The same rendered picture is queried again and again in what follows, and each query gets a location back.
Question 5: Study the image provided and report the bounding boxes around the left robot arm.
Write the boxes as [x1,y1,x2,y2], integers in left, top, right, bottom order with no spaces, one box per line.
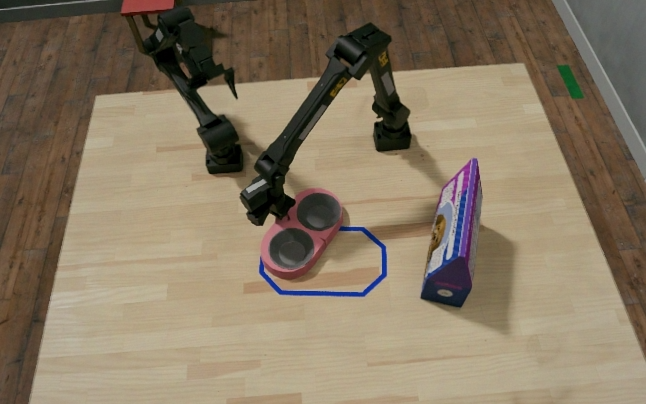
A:
[239,22,412,226]

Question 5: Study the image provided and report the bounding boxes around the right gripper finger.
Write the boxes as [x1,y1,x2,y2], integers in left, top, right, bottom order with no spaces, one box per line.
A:
[184,89,207,116]
[223,69,238,100]

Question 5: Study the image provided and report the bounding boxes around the blue tape outline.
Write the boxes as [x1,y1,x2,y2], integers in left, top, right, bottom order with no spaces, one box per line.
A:
[259,227,387,297]

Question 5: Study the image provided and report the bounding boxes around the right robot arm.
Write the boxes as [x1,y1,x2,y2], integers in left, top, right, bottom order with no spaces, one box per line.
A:
[142,4,242,169]

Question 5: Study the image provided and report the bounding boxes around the grey steel bowl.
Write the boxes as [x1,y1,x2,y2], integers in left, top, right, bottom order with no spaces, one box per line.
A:
[297,193,341,231]
[268,228,314,270]

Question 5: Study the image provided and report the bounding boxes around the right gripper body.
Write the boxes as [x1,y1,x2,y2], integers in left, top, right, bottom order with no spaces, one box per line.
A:
[183,63,233,95]

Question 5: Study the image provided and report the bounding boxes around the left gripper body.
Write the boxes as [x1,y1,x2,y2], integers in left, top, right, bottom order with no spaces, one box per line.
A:
[267,191,296,217]

